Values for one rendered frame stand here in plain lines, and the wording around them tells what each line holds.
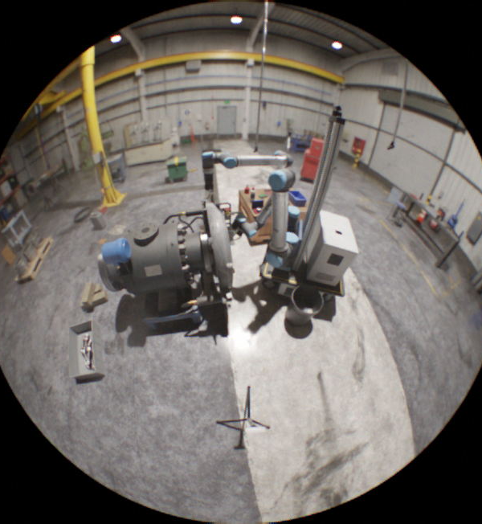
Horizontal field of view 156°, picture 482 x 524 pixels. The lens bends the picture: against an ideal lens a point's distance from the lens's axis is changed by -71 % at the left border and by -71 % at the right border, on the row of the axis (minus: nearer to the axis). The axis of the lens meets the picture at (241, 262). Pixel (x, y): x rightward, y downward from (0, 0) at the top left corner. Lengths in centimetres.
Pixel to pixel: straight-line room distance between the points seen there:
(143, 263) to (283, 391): 158
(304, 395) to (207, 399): 87
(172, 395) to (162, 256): 122
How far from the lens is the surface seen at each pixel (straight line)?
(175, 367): 178
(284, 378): 175
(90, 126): 456
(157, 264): 133
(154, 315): 171
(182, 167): 461
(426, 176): 908
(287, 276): 180
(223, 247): 120
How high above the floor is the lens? 169
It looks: 48 degrees down
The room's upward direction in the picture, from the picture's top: 3 degrees clockwise
